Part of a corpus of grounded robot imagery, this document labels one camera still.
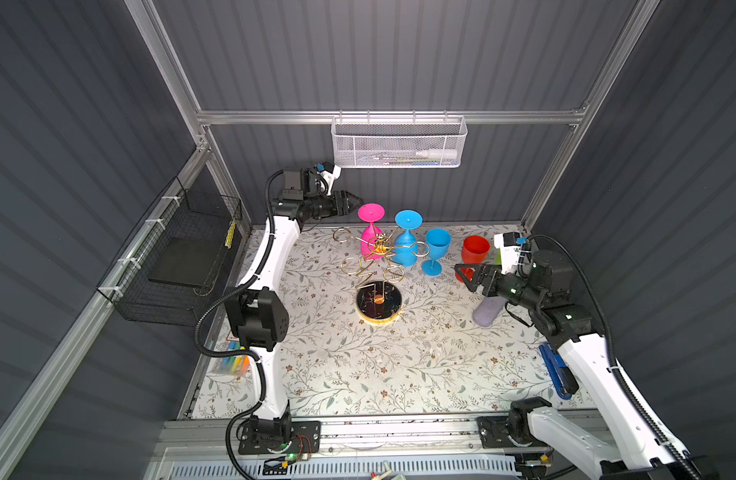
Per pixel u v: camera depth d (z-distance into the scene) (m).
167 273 0.69
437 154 0.90
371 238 0.77
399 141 1.24
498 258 0.63
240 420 0.65
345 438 0.75
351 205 0.84
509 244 0.63
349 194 0.77
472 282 0.63
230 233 0.83
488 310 0.91
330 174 0.77
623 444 0.38
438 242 0.99
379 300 0.96
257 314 0.53
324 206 0.75
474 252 0.92
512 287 0.60
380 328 0.94
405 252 0.84
